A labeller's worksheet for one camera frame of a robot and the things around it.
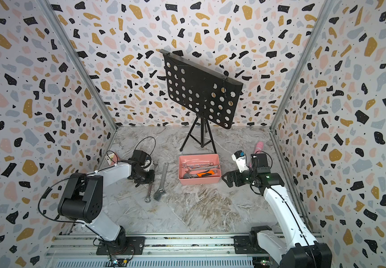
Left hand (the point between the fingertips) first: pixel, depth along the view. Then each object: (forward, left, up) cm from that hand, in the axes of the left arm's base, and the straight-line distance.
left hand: (154, 179), depth 94 cm
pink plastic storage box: (+13, -18, -1) cm, 22 cm away
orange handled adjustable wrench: (+3, -28, -1) cm, 28 cm away
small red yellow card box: (+14, +28, 0) cm, 31 cm away
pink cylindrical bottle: (+20, -64, +2) cm, 67 cm away
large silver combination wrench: (+6, -23, 0) cm, 24 cm away
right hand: (-6, -41, +15) cm, 44 cm away
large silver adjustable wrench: (-8, -5, -1) cm, 10 cm away
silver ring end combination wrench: (-11, +1, -1) cm, 11 cm away
